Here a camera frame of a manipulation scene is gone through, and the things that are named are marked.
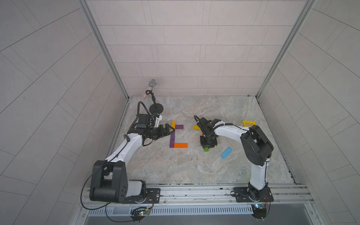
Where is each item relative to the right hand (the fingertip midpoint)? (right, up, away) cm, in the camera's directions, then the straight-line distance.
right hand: (203, 147), depth 91 cm
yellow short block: (-6, +14, -11) cm, 19 cm away
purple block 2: (-20, +7, +2) cm, 22 cm away
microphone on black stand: (-35, +25, +15) cm, 46 cm away
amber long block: (-21, +14, +8) cm, 26 cm away
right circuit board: (+26, -26, -22) cm, 43 cm away
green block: (+1, 0, -4) cm, 4 cm away
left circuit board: (-35, -27, -22) cm, 49 cm away
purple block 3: (-20, +3, -1) cm, 21 cm away
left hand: (-20, +12, -7) cm, 25 cm away
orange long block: (-15, +1, -1) cm, 15 cm away
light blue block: (+14, -2, -4) cm, 15 cm away
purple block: (-16, +12, +7) cm, 22 cm away
